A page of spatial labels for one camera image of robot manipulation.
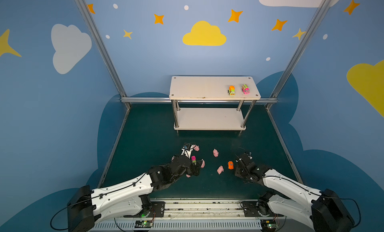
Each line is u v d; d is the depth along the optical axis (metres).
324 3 0.71
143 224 0.70
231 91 0.78
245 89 0.79
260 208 0.67
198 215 0.73
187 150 0.65
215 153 0.93
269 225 0.71
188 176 0.86
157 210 0.74
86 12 0.72
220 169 0.86
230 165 0.88
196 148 0.95
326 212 0.42
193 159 0.90
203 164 0.88
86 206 0.41
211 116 1.08
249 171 0.64
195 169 0.87
